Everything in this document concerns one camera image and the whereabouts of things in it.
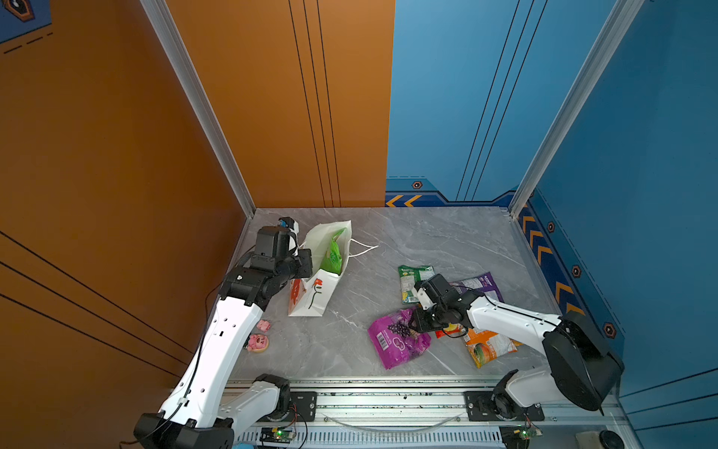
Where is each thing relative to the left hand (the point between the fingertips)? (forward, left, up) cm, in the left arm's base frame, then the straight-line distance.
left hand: (308, 253), depth 74 cm
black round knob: (-38, -71, -16) cm, 82 cm away
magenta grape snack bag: (-17, -24, -19) cm, 35 cm away
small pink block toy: (-10, +16, -24) cm, 30 cm away
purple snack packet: (+5, -56, -22) cm, 60 cm away
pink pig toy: (-16, +16, -23) cm, 32 cm away
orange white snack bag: (-16, -51, -23) cm, 58 cm away
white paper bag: (-5, +1, -15) cm, 16 cm away
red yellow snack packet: (-11, -42, -23) cm, 49 cm away
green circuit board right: (-37, -55, -27) cm, 71 cm away
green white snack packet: (+8, -31, -23) cm, 40 cm away
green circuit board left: (-38, +7, -28) cm, 47 cm away
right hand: (-10, -30, -24) cm, 39 cm away
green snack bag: (+2, -6, -7) cm, 9 cm away
